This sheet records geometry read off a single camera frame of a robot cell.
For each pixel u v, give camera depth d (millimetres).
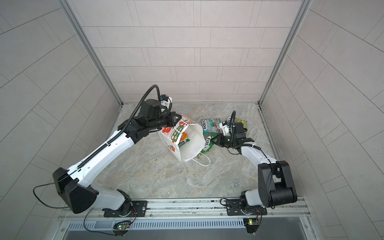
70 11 722
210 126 991
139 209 711
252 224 681
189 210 712
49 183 385
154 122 576
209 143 827
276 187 422
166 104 557
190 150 847
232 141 684
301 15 727
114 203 599
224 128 804
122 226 642
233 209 709
